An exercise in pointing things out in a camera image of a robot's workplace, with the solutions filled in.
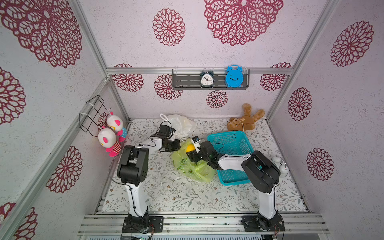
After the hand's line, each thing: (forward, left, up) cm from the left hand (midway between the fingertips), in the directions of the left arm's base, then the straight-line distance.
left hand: (180, 147), depth 99 cm
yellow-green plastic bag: (-18, -12, +3) cm, 22 cm away
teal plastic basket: (+5, -35, -2) cm, 35 cm away
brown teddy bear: (+20, -48, +2) cm, 52 cm away
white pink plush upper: (+8, +39, +16) cm, 43 cm away
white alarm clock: (-19, -57, +8) cm, 61 cm away
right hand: (-3, -6, +3) cm, 8 cm away
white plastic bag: (+16, 0, +3) cm, 16 cm away
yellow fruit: (-4, -6, +6) cm, 10 cm away
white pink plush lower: (-5, +40, +17) cm, 44 cm away
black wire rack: (-1, +44, +30) cm, 53 cm away
